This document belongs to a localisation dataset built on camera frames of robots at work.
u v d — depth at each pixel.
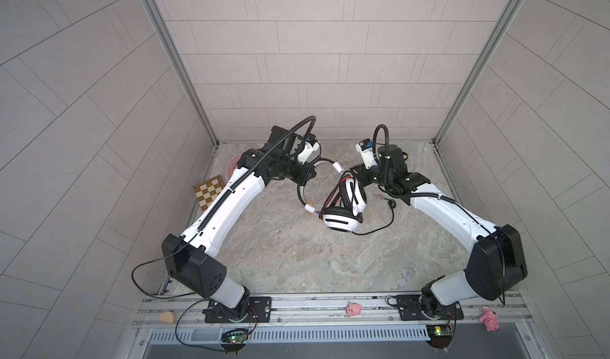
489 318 0.68
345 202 0.59
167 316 0.69
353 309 0.70
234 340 0.64
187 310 0.71
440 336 0.68
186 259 0.39
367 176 0.72
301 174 0.63
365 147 0.71
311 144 0.65
